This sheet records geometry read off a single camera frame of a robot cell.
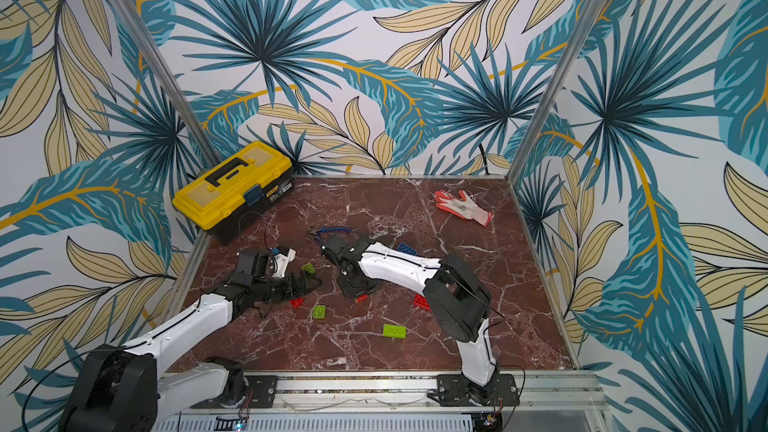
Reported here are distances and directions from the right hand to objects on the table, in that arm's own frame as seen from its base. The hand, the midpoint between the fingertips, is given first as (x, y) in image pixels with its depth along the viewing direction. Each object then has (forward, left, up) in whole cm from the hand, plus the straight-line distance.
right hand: (356, 289), depth 87 cm
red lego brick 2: (-3, -19, -3) cm, 19 cm away
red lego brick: (-2, -2, -3) cm, 3 cm away
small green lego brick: (+8, +15, -1) cm, 17 cm away
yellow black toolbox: (+26, +38, +14) cm, 48 cm away
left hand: (-1, +12, +4) cm, 13 cm away
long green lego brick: (-11, -11, -4) cm, 16 cm away
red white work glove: (+32, -38, -2) cm, 50 cm away
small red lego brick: (-3, +17, -2) cm, 18 cm away
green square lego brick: (-5, +11, -3) cm, 12 cm away
